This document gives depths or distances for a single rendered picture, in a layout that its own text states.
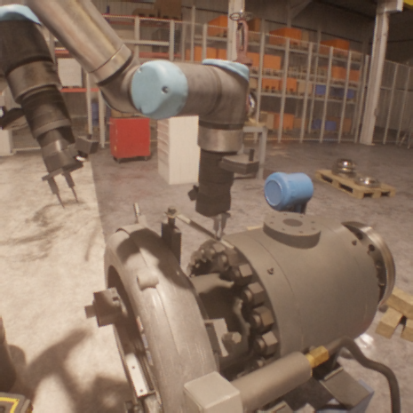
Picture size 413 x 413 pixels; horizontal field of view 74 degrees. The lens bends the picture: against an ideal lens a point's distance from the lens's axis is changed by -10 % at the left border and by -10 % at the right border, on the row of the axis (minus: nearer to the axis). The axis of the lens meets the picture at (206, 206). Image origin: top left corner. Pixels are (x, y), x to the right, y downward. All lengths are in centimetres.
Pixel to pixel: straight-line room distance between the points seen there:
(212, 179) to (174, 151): 402
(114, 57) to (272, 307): 74
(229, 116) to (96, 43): 26
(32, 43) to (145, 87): 22
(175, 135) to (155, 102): 410
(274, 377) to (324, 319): 38
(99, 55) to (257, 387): 70
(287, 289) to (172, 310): 39
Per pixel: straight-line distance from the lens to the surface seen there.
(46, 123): 56
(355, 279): 116
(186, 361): 69
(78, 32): 56
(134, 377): 103
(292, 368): 75
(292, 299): 95
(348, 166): 557
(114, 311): 103
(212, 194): 62
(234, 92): 56
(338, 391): 146
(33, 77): 58
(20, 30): 62
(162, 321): 69
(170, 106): 47
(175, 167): 467
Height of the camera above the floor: 135
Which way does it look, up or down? 21 degrees down
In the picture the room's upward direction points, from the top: 2 degrees clockwise
